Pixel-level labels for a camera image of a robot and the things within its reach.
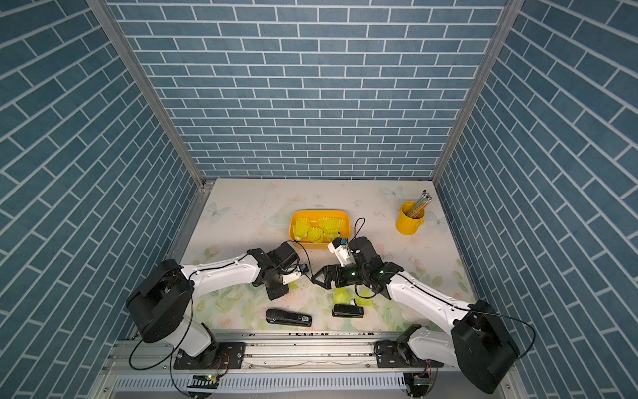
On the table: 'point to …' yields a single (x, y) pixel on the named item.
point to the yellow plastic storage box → (314, 215)
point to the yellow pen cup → (405, 224)
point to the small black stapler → (347, 311)
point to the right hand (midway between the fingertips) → (323, 279)
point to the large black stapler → (274, 315)
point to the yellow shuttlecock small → (331, 225)
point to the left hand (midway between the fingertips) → (286, 289)
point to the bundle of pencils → (421, 204)
